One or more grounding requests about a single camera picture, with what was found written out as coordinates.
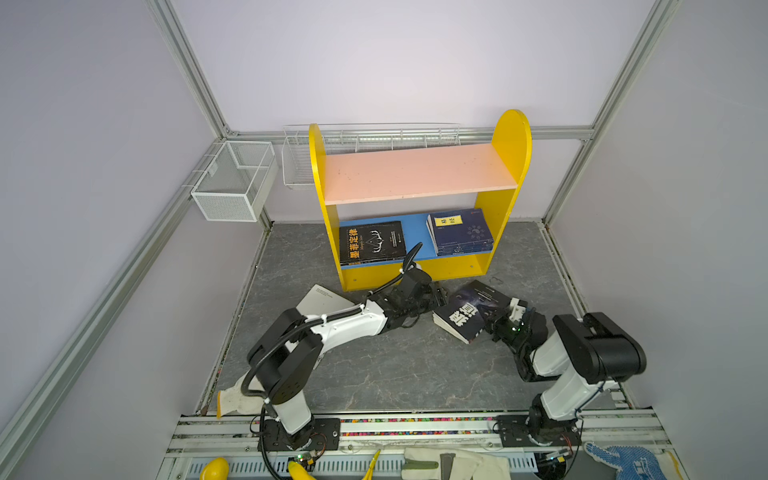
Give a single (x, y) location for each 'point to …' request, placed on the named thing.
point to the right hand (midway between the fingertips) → (478, 307)
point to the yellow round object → (217, 468)
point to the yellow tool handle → (299, 472)
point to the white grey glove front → (452, 464)
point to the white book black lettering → (321, 300)
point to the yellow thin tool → (369, 475)
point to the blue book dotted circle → (459, 227)
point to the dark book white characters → (465, 313)
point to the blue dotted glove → (635, 462)
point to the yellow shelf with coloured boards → (436, 209)
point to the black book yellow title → (371, 243)
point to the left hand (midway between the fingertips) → (444, 300)
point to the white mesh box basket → (237, 180)
